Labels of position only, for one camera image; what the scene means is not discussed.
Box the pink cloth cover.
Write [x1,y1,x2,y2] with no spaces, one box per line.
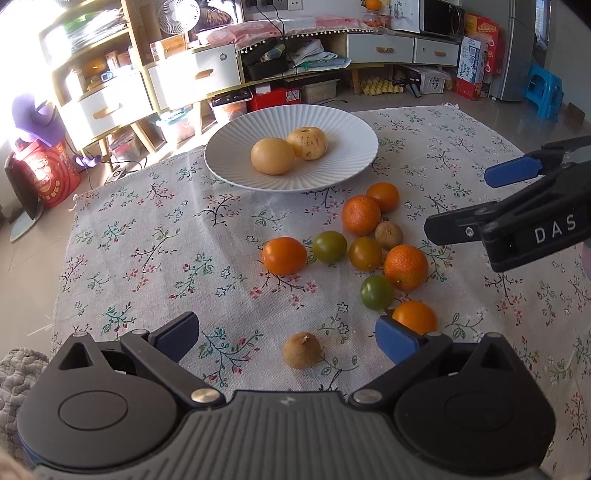
[198,16,374,50]

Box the bumpy orange tangerine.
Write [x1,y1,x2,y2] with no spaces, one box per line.
[384,244,429,293]
[342,195,382,236]

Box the floral white tablecloth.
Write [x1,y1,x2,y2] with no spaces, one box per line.
[52,106,590,478]

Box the speckled yellow pear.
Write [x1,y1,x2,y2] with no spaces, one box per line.
[287,127,329,161]

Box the purple plush toy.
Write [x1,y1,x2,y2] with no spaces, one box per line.
[11,95,65,147]

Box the green tomato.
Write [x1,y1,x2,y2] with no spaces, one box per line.
[360,275,396,311]
[312,231,348,264]

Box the smooth yellow pear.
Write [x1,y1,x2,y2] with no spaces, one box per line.
[250,137,296,176]

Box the silver refrigerator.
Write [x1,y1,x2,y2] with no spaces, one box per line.
[463,0,536,102]

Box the yellow-orange tomato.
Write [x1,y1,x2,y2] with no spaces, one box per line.
[349,237,383,272]

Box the white microwave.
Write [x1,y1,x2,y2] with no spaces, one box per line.
[389,0,465,40]

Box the wooden shelf cabinet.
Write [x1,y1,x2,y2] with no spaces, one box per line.
[39,1,245,149]

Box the blue plastic stool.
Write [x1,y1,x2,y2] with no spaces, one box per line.
[525,64,564,122]

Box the white desk fan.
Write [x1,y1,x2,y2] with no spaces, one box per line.
[156,0,200,35]

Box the long tv console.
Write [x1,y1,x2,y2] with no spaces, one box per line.
[193,25,463,98]

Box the orange tomato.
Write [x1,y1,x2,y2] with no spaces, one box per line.
[392,301,439,335]
[366,182,400,213]
[262,237,308,276]

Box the grey knitted blanket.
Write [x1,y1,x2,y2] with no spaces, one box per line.
[1,348,49,468]

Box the brown kiwi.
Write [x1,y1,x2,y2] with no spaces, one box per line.
[283,332,322,370]
[375,221,404,251]

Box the red storage box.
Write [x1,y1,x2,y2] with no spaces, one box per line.
[247,87,301,112]

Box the red gift bag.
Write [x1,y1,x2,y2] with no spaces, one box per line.
[14,139,81,208]

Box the white ribbed plate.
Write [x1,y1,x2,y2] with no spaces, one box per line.
[204,104,379,192]

